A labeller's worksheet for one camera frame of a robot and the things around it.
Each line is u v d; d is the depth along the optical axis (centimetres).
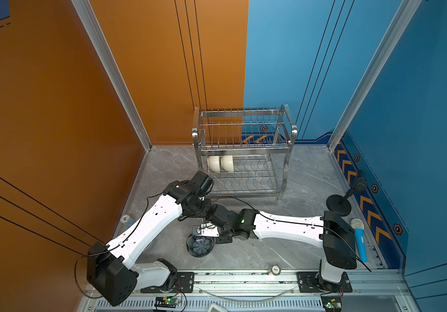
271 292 72
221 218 58
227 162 97
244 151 124
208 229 65
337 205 94
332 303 70
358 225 84
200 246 81
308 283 72
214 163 97
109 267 38
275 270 71
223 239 68
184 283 73
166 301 71
